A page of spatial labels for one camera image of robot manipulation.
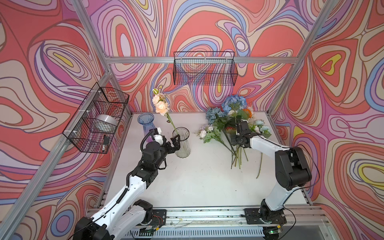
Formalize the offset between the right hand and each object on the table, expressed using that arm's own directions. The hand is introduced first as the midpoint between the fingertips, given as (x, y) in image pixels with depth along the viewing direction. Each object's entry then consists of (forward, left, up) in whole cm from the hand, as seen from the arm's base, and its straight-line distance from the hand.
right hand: (236, 141), depth 97 cm
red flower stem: (+8, +2, +1) cm, 9 cm away
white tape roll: (-7, +70, +30) cm, 76 cm away
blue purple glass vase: (+10, +58, +14) cm, 60 cm away
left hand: (-9, +38, +19) cm, 43 cm away
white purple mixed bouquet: (+6, +19, +3) cm, 20 cm away
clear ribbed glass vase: (-6, +34, -1) cm, 35 cm away
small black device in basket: (-11, +72, +21) cm, 76 cm away
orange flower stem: (+25, -15, +1) cm, 29 cm away
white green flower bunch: (+6, -14, +6) cm, 17 cm away
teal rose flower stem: (+20, +13, +7) cm, 25 cm away
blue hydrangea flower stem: (+21, -1, +15) cm, 26 cm away
